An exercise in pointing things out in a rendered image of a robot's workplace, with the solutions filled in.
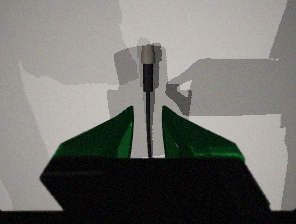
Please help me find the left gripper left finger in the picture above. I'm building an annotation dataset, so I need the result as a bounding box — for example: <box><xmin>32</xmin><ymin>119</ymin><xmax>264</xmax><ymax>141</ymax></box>
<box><xmin>50</xmin><ymin>106</ymin><xmax>134</xmax><ymax>160</ymax></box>

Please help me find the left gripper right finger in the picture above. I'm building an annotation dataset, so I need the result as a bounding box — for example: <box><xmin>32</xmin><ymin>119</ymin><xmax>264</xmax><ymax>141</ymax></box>
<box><xmin>162</xmin><ymin>106</ymin><xmax>245</xmax><ymax>162</ymax></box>

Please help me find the black cable plug with metal collar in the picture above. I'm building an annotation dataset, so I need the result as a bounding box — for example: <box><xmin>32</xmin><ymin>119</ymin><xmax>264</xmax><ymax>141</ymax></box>
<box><xmin>141</xmin><ymin>45</ymin><xmax>155</xmax><ymax>87</ymax></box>

